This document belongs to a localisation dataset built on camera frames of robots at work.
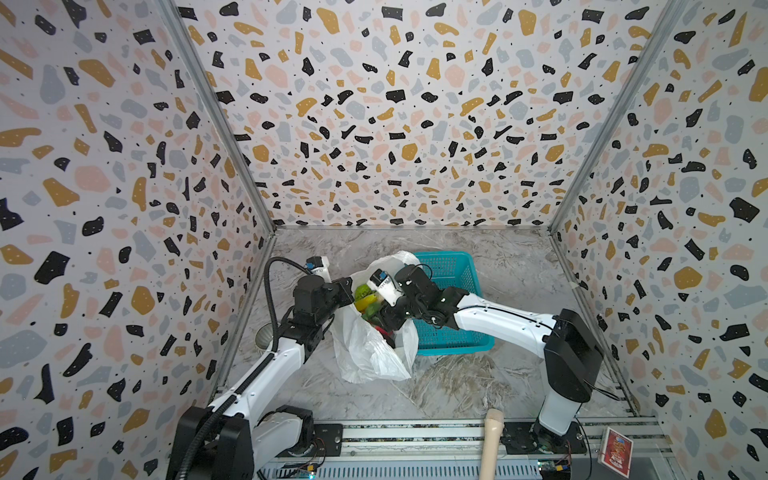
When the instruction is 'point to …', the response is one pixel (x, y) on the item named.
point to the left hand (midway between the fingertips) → (354, 274)
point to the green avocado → (373, 309)
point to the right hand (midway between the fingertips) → (370, 306)
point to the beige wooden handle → (493, 427)
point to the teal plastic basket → (449, 269)
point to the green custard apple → (363, 291)
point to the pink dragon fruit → (383, 330)
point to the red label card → (617, 451)
